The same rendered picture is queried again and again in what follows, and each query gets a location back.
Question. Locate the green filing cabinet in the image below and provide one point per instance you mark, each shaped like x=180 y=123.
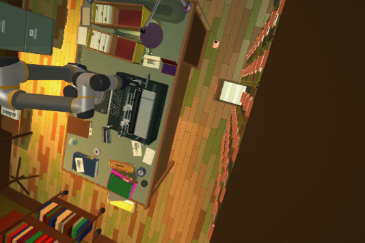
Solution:
x=25 y=29

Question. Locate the grey paper sheet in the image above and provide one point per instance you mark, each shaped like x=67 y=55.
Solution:
x=144 y=112

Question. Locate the dark green typewriter body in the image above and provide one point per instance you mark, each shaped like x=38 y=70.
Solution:
x=159 y=95

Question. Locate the red card catalogue cabinet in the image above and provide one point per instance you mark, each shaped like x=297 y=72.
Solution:
x=253 y=61

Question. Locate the black ribbon spool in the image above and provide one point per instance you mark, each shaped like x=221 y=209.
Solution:
x=144 y=183

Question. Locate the wooden card tray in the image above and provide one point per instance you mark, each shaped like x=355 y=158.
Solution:
x=124 y=48
x=129 y=17

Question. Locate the blue book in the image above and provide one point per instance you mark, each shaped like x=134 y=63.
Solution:
x=91 y=166

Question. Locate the dark wooden coat stand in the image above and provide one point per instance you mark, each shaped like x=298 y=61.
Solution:
x=17 y=176

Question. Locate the grey typewriter lever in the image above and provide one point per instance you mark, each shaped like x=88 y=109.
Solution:
x=148 y=80

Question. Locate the white written card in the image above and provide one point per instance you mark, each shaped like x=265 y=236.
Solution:
x=137 y=148
x=79 y=164

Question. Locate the yellow box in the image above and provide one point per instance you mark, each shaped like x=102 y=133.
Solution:
x=124 y=205

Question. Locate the brown wooden desk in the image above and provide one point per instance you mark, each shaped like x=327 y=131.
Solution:
x=119 y=66

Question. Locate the purple box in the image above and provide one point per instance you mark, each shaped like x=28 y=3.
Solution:
x=168 y=68

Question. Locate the cream blank card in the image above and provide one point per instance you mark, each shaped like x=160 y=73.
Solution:
x=149 y=156

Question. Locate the grey metal gauge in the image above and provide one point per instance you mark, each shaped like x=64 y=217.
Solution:
x=107 y=134

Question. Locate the purple desk lamp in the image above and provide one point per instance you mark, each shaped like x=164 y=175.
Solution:
x=151 y=35

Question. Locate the wooden book cart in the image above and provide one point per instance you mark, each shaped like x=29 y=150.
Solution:
x=57 y=220

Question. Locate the white paper label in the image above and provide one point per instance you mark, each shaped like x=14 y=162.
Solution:
x=10 y=112

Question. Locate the clear glass disc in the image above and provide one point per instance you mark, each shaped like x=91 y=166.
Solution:
x=73 y=141

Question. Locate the white card stack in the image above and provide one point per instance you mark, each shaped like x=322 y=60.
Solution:
x=82 y=35

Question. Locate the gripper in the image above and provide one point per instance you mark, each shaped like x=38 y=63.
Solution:
x=127 y=81

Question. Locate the green and magenta folder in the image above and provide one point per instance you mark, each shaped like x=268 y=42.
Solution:
x=119 y=185

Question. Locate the black typewriter carriage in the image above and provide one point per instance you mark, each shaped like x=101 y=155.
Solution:
x=134 y=112

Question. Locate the white margin stop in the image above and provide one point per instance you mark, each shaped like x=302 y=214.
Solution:
x=124 y=124
x=127 y=109

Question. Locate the brown desk drawer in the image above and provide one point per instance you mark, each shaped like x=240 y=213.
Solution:
x=195 y=35

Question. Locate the brown pad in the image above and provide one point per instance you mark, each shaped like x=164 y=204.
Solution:
x=78 y=126

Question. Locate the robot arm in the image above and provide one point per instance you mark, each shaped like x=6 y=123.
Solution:
x=48 y=102

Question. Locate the white banded card bundle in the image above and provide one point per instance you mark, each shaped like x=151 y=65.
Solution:
x=151 y=61

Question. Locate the beige card stack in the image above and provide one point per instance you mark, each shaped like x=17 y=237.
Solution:
x=85 y=15

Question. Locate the pink floor socket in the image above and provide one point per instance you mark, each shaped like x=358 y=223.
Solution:
x=215 y=44

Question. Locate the blue ribbon spool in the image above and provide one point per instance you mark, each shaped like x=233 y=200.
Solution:
x=141 y=172

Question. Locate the orange wooden box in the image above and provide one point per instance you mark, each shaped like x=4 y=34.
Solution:
x=121 y=166

